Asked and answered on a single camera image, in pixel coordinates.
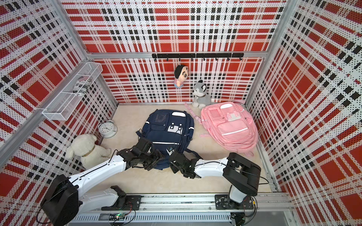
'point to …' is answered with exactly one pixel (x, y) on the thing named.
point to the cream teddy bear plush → (83, 146)
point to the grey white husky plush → (201, 99)
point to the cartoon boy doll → (181, 73)
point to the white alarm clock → (108, 129)
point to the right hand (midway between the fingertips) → (175, 159)
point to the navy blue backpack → (170, 130)
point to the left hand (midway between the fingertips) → (164, 159)
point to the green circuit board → (120, 215)
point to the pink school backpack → (230, 125)
